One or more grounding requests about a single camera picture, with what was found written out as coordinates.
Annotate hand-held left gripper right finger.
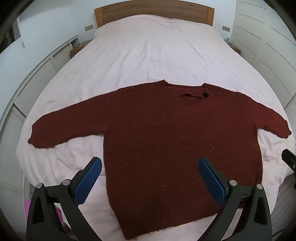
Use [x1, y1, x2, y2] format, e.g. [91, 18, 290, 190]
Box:
[198, 157, 272, 241]

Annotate pink cloth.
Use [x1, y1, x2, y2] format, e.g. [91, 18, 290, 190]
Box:
[23, 199, 72, 241]

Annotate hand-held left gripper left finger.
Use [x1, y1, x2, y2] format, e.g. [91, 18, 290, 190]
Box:
[26, 157, 102, 241]

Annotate wooden nightstand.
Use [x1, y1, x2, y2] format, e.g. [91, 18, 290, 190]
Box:
[225, 38, 242, 54]
[69, 39, 93, 58]

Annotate bed with white sheet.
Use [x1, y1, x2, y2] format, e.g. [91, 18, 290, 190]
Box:
[14, 14, 295, 241]

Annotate white panelled wardrobe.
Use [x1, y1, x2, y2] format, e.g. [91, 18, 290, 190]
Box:
[231, 0, 296, 112]

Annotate dark red knitted sweater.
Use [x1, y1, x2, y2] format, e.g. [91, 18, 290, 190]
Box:
[28, 79, 292, 240]

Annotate wooden headboard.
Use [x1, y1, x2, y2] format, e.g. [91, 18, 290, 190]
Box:
[94, 2, 215, 29]

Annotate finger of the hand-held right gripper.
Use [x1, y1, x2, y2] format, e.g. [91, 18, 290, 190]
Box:
[282, 148, 296, 179]

